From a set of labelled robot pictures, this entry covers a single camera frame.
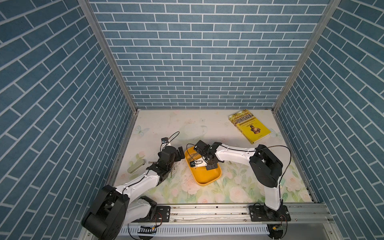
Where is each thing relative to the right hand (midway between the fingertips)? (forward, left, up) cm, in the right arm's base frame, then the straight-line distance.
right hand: (209, 160), depth 93 cm
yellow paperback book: (+28, -28, +3) cm, 39 cm away
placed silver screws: (-15, +18, +19) cm, 30 cm away
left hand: (+2, +18, +9) cm, 20 cm away
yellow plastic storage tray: (-10, +4, +1) cm, 11 cm away
